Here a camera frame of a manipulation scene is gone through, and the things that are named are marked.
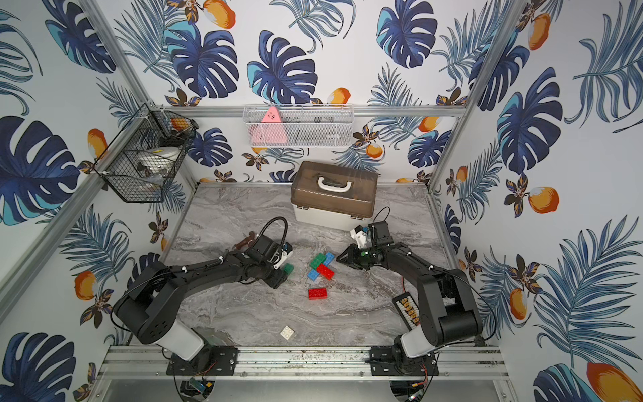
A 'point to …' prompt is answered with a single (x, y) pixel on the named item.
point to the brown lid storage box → (332, 197)
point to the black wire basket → (120, 166)
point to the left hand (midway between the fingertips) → (279, 270)
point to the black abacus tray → (408, 310)
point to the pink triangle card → (270, 131)
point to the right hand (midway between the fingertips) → (340, 259)
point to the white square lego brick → (287, 332)
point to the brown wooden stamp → (245, 241)
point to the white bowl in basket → (160, 158)
